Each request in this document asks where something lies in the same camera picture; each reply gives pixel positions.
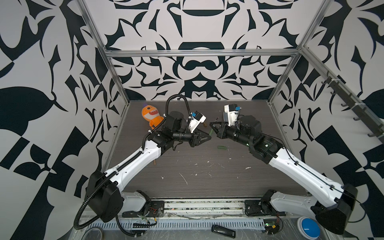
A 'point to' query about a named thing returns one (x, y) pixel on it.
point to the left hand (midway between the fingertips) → (210, 134)
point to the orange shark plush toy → (150, 113)
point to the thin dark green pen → (211, 132)
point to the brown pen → (154, 162)
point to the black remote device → (224, 231)
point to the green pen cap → (222, 147)
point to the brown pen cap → (205, 124)
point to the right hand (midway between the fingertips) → (210, 123)
